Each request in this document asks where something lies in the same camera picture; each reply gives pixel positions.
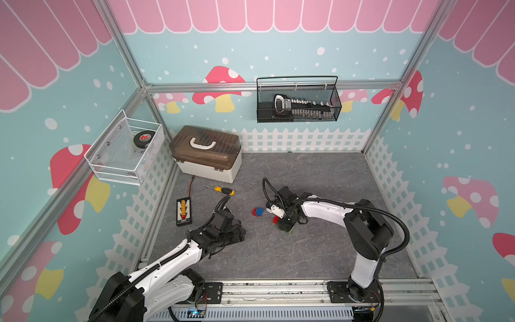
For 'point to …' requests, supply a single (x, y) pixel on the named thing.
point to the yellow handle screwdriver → (225, 190)
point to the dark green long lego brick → (283, 229)
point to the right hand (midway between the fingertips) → (282, 224)
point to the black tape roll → (142, 139)
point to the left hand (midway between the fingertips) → (239, 237)
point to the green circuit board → (196, 312)
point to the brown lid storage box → (207, 152)
